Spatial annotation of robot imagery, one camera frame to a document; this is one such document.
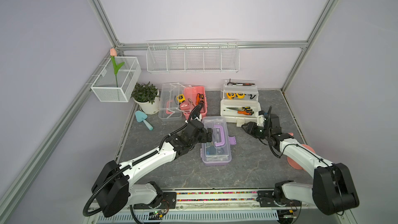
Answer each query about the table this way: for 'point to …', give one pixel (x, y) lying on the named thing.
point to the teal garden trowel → (141, 116)
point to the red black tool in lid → (242, 84)
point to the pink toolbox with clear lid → (176, 99)
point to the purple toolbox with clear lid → (217, 152)
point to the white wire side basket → (104, 85)
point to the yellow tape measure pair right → (240, 95)
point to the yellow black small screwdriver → (244, 107)
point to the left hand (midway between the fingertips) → (205, 131)
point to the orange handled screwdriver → (245, 112)
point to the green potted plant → (145, 92)
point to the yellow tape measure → (181, 98)
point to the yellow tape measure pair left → (230, 96)
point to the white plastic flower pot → (148, 108)
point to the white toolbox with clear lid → (240, 102)
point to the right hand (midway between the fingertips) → (242, 126)
